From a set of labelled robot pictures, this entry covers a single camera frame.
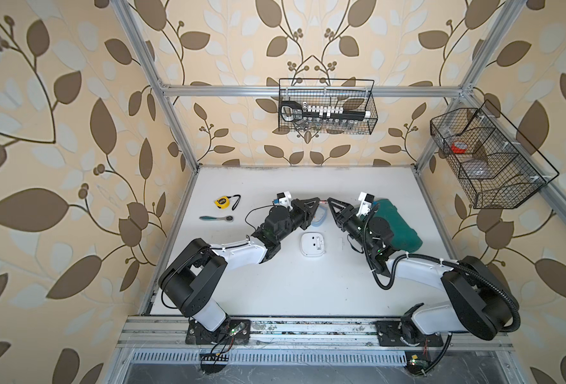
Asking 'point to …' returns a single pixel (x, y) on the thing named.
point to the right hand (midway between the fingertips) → (327, 202)
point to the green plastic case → (404, 237)
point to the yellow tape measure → (224, 202)
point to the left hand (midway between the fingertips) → (317, 195)
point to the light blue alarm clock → (320, 216)
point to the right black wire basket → (496, 165)
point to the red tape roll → (459, 147)
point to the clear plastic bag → (476, 172)
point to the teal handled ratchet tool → (229, 218)
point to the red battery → (323, 202)
